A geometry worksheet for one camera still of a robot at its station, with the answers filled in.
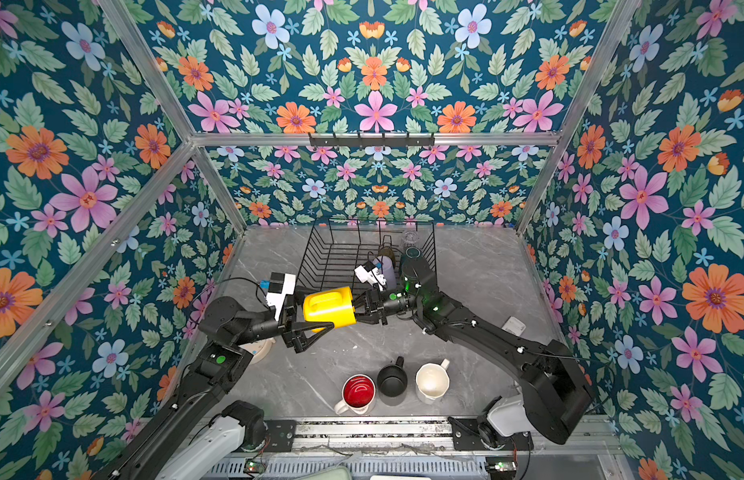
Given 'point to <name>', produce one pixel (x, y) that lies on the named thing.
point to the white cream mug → (432, 381)
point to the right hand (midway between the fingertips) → (343, 316)
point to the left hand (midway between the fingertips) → (329, 311)
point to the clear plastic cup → (409, 238)
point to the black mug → (392, 380)
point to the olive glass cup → (386, 251)
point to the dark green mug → (412, 252)
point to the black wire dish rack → (338, 247)
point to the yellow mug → (332, 306)
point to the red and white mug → (358, 394)
